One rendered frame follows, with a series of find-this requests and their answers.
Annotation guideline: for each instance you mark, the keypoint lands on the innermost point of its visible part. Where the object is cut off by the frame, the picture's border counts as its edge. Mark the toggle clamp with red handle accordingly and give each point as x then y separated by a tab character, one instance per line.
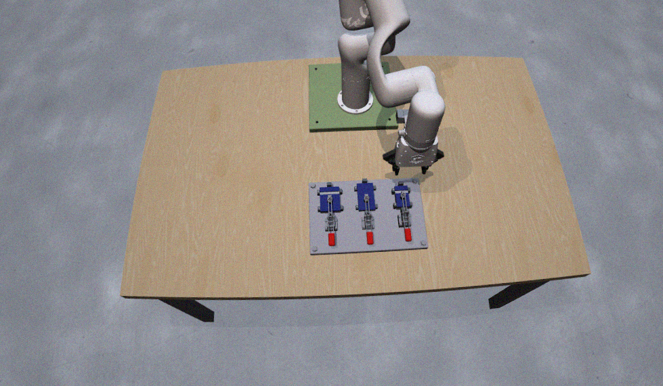
370	222
401	218
330	221

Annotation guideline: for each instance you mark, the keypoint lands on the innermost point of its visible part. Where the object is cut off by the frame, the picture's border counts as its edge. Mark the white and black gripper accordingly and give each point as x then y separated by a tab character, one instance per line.
404	155

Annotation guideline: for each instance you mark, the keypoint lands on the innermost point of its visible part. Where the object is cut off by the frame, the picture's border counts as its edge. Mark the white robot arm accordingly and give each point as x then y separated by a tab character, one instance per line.
416	86

